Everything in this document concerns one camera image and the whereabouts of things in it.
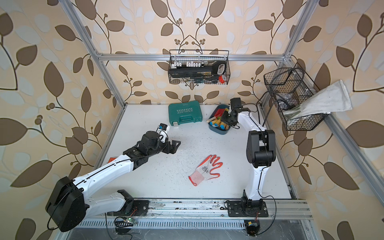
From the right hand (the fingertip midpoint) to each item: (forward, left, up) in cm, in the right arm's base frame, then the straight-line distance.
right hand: (223, 119), depth 99 cm
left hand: (-20, +30, +7) cm, 37 cm away
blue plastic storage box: (-5, +4, -5) cm, 8 cm away
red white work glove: (-31, +15, -9) cm, 36 cm away
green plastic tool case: (+11, +26, -3) cm, 29 cm away
